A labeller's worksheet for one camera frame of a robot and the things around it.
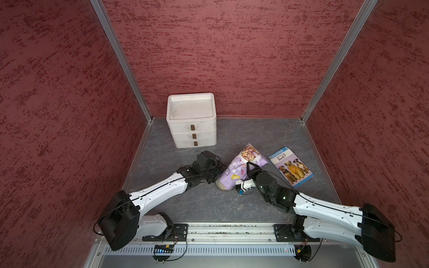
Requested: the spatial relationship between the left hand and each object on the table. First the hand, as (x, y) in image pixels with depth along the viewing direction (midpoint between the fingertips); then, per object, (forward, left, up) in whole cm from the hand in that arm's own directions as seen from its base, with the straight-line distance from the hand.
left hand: (225, 172), depth 80 cm
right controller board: (-31, -34, -13) cm, 48 cm away
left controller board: (-30, +28, -15) cm, 43 cm away
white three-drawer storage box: (+26, +18, +12) cm, 34 cm away
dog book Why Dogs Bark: (+6, -40, -12) cm, 42 cm away
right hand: (+3, -12, +5) cm, 14 cm away
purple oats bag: (0, -6, +3) cm, 7 cm away
